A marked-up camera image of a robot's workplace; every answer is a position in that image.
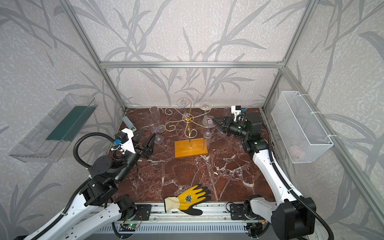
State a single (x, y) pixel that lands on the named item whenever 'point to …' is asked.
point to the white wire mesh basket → (302, 137)
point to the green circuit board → (131, 225)
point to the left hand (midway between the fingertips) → (151, 128)
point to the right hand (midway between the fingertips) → (212, 116)
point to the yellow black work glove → (187, 200)
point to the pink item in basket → (298, 153)
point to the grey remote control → (129, 124)
